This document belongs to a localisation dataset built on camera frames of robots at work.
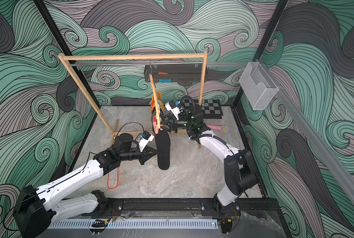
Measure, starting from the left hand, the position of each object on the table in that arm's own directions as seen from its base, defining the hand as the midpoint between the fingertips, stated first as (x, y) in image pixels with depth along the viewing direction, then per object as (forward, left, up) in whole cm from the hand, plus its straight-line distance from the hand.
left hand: (157, 150), depth 73 cm
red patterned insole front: (-8, +24, -20) cm, 32 cm away
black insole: (+1, -3, +4) cm, 5 cm away
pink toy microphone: (+26, -43, -16) cm, 52 cm away
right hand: (+10, 0, +10) cm, 14 cm away
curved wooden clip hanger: (+56, +7, -4) cm, 56 cm away
